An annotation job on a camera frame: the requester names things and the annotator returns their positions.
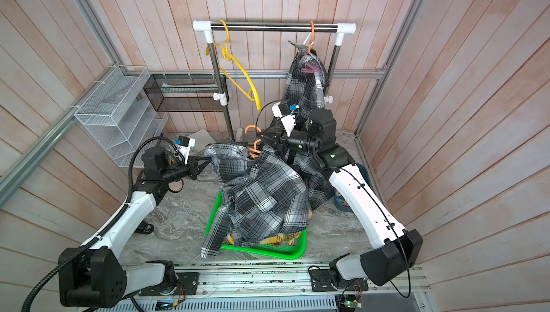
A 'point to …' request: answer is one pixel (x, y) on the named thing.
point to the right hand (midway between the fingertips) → (258, 134)
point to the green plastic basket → (288, 250)
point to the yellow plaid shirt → (283, 239)
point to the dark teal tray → (339, 202)
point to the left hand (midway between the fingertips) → (210, 161)
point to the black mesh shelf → (187, 92)
